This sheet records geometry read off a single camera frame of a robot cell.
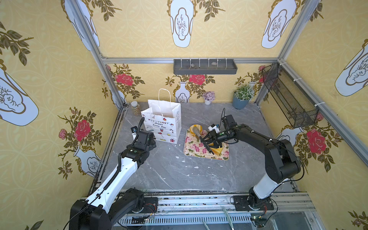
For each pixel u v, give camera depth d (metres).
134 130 0.69
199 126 0.97
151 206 0.73
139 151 0.58
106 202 0.40
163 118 0.80
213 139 0.76
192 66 0.92
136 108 1.07
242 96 1.07
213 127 0.86
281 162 0.47
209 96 1.14
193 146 0.95
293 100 0.86
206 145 0.80
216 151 0.89
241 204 0.73
